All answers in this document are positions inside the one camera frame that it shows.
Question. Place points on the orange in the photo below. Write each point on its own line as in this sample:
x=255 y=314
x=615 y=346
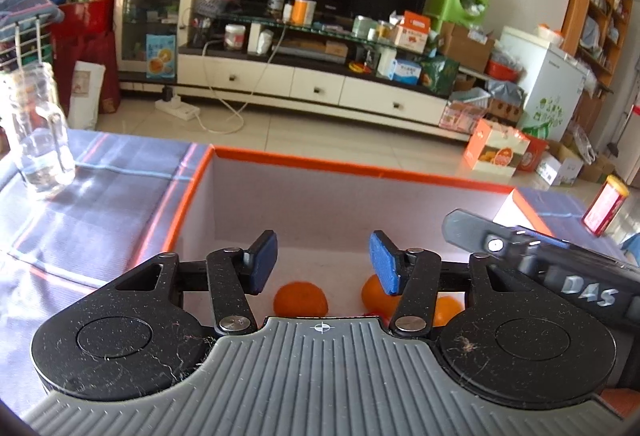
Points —
x=447 y=310
x=300 y=300
x=376 y=293

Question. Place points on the white power strip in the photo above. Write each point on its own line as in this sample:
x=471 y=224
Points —
x=177 y=109

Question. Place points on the white paper bag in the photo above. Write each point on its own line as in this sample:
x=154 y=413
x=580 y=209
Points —
x=85 y=96

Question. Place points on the white lidded jar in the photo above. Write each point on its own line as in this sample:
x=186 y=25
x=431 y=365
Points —
x=235 y=37

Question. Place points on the plaid tablecloth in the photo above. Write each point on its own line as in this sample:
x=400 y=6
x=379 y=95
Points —
x=100 y=226

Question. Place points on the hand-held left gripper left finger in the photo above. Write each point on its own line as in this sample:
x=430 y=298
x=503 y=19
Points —
x=262 y=261

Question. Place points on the pink plastic basket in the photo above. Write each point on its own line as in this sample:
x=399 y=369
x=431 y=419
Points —
x=212 y=2

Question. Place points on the pink packaged boxes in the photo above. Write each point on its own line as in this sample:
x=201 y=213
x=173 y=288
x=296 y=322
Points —
x=459 y=117

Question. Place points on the metal rack with cloth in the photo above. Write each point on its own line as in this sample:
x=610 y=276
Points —
x=27 y=11

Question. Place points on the orange cardboard box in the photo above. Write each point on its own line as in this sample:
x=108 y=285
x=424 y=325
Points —
x=325 y=206

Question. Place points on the small cardboard box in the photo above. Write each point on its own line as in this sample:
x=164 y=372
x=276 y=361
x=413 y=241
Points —
x=597 y=170

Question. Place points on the wooden bookshelf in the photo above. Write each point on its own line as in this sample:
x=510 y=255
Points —
x=600 y=16

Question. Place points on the fruit print carton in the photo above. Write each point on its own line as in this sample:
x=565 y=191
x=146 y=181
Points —
x=505 y=111

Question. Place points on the red cylindrical can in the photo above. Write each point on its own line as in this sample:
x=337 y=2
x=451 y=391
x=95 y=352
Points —
x=602 y=208

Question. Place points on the brown cardboard box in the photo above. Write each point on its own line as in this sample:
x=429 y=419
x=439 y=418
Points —
x=465 y=49

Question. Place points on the orange white gift box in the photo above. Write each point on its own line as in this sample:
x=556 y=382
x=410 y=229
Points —
x=495 y=149

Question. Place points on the blue white box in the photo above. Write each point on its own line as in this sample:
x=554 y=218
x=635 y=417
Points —
x=405 y=71

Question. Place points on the green snack bag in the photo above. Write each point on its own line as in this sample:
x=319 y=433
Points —
x=440 y=75

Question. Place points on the white glass door cabinet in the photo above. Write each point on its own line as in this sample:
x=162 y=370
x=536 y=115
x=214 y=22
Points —
x=150 y=16

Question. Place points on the orange white medicine box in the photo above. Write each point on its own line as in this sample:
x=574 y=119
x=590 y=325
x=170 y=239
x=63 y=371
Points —
x=412 y=31

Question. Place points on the white box green print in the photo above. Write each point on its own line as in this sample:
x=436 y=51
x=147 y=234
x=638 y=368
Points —
x=557 y=169

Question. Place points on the clear glass jar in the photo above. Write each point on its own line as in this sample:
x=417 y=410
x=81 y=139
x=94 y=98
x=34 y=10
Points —
x=35 y=141

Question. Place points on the orange jar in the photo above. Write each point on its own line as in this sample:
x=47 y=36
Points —
x=304 y=12

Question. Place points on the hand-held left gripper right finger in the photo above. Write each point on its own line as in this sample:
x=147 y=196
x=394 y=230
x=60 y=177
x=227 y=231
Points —
x=384 y=261

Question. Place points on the red plastic basin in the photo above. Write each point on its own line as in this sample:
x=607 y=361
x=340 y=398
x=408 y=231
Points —
x=502 y=70

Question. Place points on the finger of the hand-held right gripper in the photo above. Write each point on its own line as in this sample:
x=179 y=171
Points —
x=470 y=231

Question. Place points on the white chest freezer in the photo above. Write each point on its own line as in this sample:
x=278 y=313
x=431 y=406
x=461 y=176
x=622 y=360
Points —
x=545 y=86

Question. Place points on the white black television stand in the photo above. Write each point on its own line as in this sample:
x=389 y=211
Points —
x=320 y=89

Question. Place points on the red shopping bag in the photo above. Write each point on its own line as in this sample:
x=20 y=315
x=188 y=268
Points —
x=87 y=46

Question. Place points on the blue snack packet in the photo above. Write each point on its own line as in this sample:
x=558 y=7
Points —
x=161 y=56

